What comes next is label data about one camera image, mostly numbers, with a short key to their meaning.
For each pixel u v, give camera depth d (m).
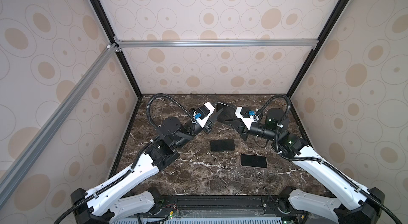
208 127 0.51
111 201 0.41
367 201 0.39
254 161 0.91
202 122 0.50
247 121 0.55
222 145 0.95
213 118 0.52
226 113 0.55
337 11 0.78
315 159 0.46
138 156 0.46
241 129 0.58
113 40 0.88
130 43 0.91
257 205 0.75
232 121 0.63
